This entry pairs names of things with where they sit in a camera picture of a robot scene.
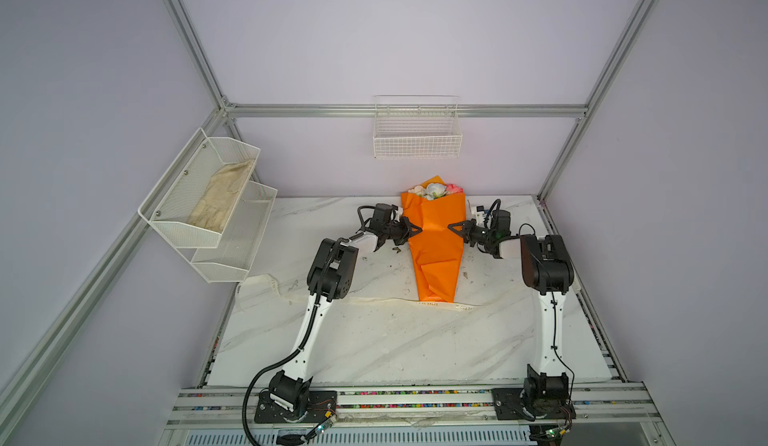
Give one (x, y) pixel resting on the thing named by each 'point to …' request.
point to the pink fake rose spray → (453, 188)
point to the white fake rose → (434, 191)
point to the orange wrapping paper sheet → (436, 248)
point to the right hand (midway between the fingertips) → (449, 227)
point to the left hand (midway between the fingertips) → (423, 229)
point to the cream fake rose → (419, 189)
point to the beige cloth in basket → (220, 194)
